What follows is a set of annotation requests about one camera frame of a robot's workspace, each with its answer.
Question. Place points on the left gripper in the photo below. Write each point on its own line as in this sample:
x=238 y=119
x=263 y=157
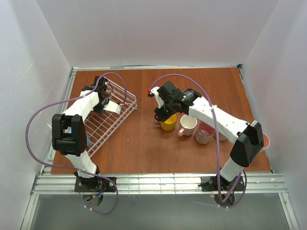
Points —
x=100 y=109

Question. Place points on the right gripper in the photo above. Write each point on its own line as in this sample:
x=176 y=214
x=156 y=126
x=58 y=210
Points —
x=162 y=115

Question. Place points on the yellow mug black handle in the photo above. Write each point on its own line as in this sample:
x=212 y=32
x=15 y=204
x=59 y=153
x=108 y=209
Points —
x=169 y=124

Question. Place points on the pink faceted mug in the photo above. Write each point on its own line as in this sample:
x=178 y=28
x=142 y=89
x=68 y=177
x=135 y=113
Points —
x=187 y=125

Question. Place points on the pink ghost pattern mug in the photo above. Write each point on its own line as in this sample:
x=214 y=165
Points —
x=204 y=133

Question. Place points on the iridescent cream mug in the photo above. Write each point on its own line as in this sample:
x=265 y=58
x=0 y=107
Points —
x=221 y=136

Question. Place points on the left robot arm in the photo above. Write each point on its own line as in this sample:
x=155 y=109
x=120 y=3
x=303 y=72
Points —
x=68 y=130

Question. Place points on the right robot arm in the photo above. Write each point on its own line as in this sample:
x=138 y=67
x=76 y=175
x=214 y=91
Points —
x=247 y=138

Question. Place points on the blue patterned mug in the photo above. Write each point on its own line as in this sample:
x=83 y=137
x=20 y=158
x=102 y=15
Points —
x=88 y=141

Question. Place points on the tall cream pink tumbler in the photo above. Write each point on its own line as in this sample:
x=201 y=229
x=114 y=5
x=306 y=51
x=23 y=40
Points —
x=266 y=140

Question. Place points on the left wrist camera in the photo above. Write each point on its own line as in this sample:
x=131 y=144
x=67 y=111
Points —
x=112 y=107

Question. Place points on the white wire dish rack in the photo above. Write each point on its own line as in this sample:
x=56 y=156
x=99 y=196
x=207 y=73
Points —
x=100 y=127

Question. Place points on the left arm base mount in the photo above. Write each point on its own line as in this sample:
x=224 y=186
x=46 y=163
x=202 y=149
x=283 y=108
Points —
x=96 y=185

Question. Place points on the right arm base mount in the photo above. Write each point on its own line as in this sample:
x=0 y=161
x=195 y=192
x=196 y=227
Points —
x=209 y=183

